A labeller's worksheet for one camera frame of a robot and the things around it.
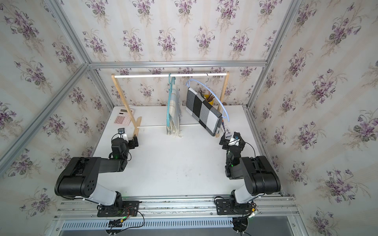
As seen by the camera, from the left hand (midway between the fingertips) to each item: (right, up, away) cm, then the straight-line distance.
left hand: (130, 136), depth 93 cm
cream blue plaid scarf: (+29, +5, -2) cm, 30 cm away
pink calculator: (-13, +12, +18) cm, 25 cm away
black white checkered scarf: (+50, +12, -6) cm, 52 cm away
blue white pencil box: (+64, +4, +12) cm, 66 cm away
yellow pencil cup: (+54, +27, +19) cm, 63 cm away
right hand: (+66, +1, -4) cm, 66 cm away
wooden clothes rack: (+4, +31, +26) cm, 40 cm away
